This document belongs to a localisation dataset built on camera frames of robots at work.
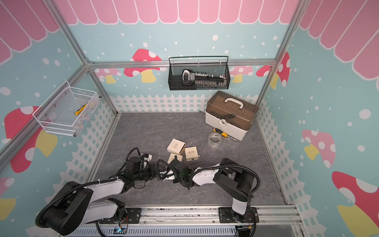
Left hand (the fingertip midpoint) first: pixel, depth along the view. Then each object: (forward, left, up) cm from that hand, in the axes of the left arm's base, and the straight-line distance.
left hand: (164, 172), depth 86 cm
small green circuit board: (-28, +19, -5) cm, 35 cm away
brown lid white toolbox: (+31, -39, +18) cm, 53 cm away
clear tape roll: (+26, -32, -4) cm, 42 cm away
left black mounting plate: (-22, +14, -3) cm, 26 cm away
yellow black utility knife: (+20, +42, +30) cm, 55 cm away
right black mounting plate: (-21, -36, -4) cm, 41 cm away
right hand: (+3, -4, -1) cm, 5 cm away
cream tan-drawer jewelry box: (+13, -16, 0) cm, 20 cm away
